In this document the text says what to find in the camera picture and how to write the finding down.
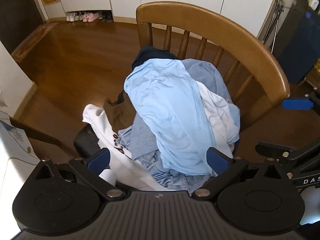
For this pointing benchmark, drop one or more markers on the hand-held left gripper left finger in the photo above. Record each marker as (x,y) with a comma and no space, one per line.
(100,159)

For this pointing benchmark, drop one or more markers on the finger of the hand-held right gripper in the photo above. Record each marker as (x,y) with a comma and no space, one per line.
(275,148)
(296,104)

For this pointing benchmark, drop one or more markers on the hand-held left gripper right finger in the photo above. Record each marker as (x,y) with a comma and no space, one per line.
(218,160)

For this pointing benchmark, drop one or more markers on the light blue t-shirt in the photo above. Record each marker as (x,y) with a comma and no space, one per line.
(162,105)

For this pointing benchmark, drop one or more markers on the white printed shirt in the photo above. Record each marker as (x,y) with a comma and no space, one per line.
(100,125)

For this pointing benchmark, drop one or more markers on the white cloth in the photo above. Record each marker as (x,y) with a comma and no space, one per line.
(217,115)

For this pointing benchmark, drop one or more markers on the light-wash jeans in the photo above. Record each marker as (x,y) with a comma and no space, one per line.
(175,181)

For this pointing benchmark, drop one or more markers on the brown cloth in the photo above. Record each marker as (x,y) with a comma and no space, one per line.
(120,115)

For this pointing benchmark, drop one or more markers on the black panel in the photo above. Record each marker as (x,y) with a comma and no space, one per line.
(297,42)

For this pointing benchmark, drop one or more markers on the dark wooden table leg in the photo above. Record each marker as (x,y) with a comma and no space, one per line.
(37,133)

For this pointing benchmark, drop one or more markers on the metal rods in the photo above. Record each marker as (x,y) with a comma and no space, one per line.
(273,17)

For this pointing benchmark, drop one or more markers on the blue denim shirt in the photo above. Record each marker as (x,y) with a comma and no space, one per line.
(207,71)

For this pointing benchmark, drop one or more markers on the wooden chair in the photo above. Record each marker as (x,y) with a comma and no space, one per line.
(225,27)

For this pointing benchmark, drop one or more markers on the navy cloth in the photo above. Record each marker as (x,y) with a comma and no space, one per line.
(150,53)

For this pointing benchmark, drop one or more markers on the pink shoe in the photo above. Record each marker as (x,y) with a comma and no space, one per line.
(85,18)
(93,17)

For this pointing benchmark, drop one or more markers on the white sneaker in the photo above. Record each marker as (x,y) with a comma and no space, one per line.
(78,17)
(70,18)

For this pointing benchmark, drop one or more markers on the dark door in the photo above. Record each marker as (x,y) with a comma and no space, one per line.
(17,10)

